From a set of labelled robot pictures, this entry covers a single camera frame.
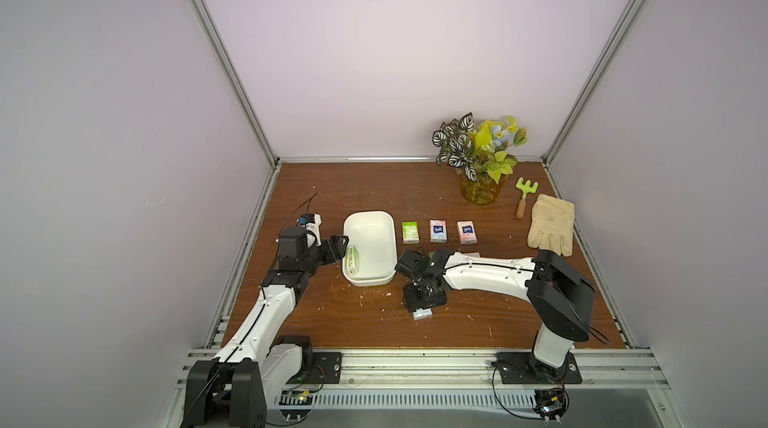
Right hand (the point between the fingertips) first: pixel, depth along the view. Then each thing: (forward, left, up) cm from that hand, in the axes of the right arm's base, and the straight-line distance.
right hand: (413, 301), depth 83 cm
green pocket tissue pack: (+22, +1, +1) cm, 22 cm away
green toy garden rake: (+44, -43, -1) cm, 61 cm away
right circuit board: (-22, -33, -3) cm, 40 cm away
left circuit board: (-25, +29, -4) cm, 38 cm away
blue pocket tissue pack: (+23, -9, 0) cm, 25 cm away
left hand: (+14, +21, +11) cm, 27 cm away
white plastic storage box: (+14, +14, -1) cm, 20 cm away
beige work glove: (+28, -48, -3) cm, 56 cm away
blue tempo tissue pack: (-4, -2, +1) cm, 5 cm away
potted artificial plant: (+40, -21, +20) cm, 49 cm away
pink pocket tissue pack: (+22, -18, +1) cm, 28 cm away
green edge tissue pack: (+10, +18, +4) cm, 21 cm away
